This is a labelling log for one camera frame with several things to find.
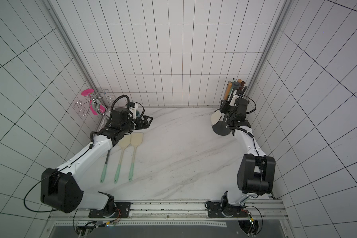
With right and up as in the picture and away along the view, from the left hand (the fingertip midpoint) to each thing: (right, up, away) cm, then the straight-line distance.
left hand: (145, 121), depth 83 cm
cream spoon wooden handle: (+45, +3, +17) cm, 48 cm away
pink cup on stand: (-37, +18, +7) cm, 42 cm away
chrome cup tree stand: (-30, +12, 0) cm, 32 cm away
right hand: (+48, +13, +2) cm, 50 cm away
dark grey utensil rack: (+52, -5, +22) cm, 57 cm away
